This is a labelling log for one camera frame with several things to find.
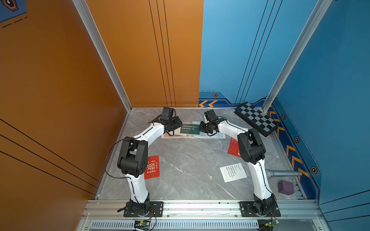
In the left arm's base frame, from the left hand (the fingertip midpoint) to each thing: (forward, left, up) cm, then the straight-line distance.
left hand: (182, 120), depth 97 cm
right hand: (+1, -12, -9) cm, 16 cm away
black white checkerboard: (+13, -57, -9) cm, 59 cm away
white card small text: (-30, -32, -12) cm, 46 cm away
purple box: (-40, -57, -7) cm, 70 cm away
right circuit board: (-55, -47, -11) cm, 73 cm away
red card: (-28, +17, -11) cm, 35 cm away
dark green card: (+1, -6, -10) cm, 12 cm away
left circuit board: (-56, +18, -15) cm, 61 cm away
